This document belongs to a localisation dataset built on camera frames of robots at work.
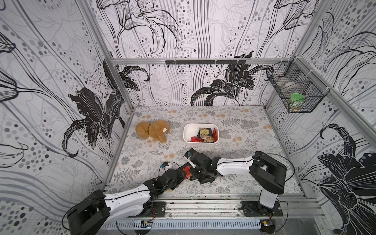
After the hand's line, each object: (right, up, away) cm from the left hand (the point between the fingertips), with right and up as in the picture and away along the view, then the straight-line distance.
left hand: (187, 178), depth 84 cm
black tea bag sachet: (+11, +26, +15) cm, 31 cm away
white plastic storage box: (+2, +26, +21) cm, 34 cm away
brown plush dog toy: (-20, +27, +9) cm, 35 cm away
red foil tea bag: (+6, +21, +12) cm, 25 cm away
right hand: (+3, +4, +5) cm, 7 cm away
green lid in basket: (+60, +47, -4) cm, 76 cm away
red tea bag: (+18, +24, +12) cm, 32 cm away
